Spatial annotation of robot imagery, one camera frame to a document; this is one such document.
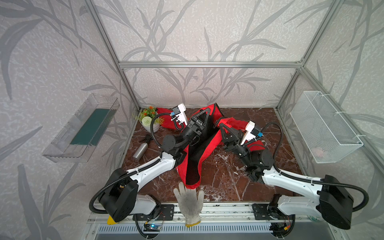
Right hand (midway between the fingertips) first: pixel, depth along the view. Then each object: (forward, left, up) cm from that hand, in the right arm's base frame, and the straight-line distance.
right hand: (222, 121), depth 57 cm
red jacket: (-11, +13, -20) cm, 26 cm away
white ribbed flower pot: (+25, +40, -37) cm, 60 cm away
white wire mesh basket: (-2, -45, -7) cm, 46 cm away
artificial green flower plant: (+27, +44, -28) cm, 59 cm away
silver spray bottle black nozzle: (+9, +46, -39) cm, 61 cm away
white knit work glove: (-22, +14, -41) cm, 49 cm away
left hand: (+3, +4, +4) cm, 6 cm away
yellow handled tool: (-29, +52, -40) cm, 72 cm away
